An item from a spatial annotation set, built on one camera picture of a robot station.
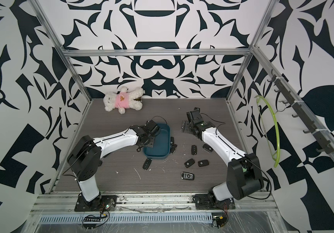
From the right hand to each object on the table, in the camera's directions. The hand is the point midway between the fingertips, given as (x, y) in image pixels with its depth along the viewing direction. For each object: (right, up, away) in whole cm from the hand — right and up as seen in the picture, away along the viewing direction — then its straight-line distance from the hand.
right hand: (190, 124), depth 89 cm
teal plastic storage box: (-17, -16, +5) cm, 24 cm away
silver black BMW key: (-3, -28, -7) cm, 29 cm away
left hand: (-25, -9, +3) cm, 27 cm away
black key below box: (-26, -23, -2) cm, 35 cm away
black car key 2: (+11, -15, +5) cm, 20 cm away
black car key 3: (-1, -22, -2) cm, 23 cm away
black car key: (+3, -16, +3) cm, 16 cm away
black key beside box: (-10, -14, +5) cm, 18 cm away
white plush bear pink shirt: (-46, +16, +20) cm, 53 cm away
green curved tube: (+35, -1, -23) cm, 42 cm away
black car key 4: (+7, -23, -2) cm, 24 cm away
